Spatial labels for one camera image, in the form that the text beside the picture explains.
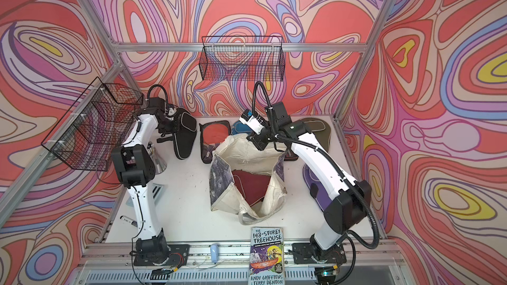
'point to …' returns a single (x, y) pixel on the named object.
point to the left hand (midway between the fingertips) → (180, 129)
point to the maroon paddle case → (253, 187)
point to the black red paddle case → (291, 156)
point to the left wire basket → (88, 138)
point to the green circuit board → (161, 274)
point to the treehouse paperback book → (267, 256)
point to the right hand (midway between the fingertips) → (251, 141)
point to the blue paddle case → (239, 127)
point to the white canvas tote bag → (236, 152)
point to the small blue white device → (214, 251)
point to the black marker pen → (131, 221)
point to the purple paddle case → (318, 189)
